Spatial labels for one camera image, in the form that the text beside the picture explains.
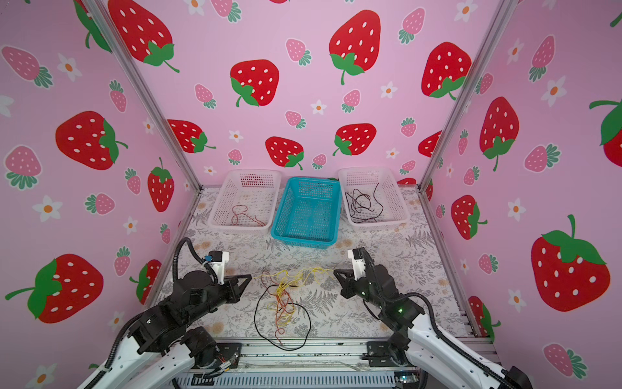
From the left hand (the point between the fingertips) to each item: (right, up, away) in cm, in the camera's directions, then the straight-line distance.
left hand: (252, 277), depth 70 cm
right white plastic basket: (+45, +25, +44) cm, 67 cm away
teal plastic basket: (+14, +18, +41) cm, 47 cm away
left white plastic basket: (-17, +25, +45) cm, 54 cm away
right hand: (+24, 0, +6) cm, 25 cm away
